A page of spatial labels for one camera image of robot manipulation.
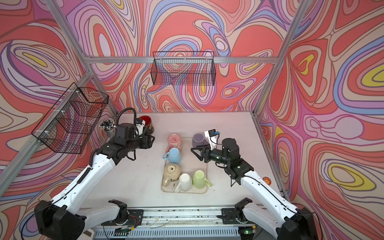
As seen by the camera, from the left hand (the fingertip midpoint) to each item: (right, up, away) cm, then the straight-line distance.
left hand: (151, 136), depth 79 cm
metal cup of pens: (-30, +6, +12) cm, 33 cm away
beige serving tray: (+20, -18, +13) cm, 30 cm away
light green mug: (+26, -24, -1) cm, 35 cm away
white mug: (+19, -24, -4) cm, 30 cm away
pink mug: (+11, -4, +11) cm, 16 cm away
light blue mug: (+11, -12, +6) cm, 18 cm away
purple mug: (+26, -3, +15) cm, 30 cm away
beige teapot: (+11, -19, +1) cm, 22 cm away
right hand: (+24, -7, -6) cm, 25 cm away
